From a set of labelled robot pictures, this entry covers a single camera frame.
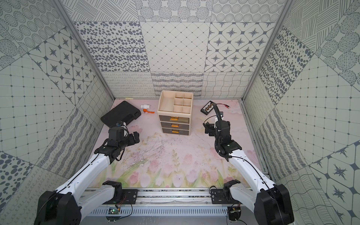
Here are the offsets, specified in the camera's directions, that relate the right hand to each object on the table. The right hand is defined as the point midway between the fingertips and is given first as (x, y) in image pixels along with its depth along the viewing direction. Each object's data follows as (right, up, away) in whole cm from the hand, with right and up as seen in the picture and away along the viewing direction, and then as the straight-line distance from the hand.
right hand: (216, 124), depth 84 cm
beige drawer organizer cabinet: (-25, +9, 0) cm, 27 cm away
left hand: (-50, -7, +1) cm, 51 cm away
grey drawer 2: (-25, -6, +10) cm, 28 cm away
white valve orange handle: (-51, +11, +28) cm, 59 cm away
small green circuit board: (-57, -44, -12) cm, 73 cm away
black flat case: (-67, +8, +22) cm, 71 cm away
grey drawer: (-26, +3, -1) cm, 27 cm away
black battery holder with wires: (+1, +12, +31) cm, 33 cm away
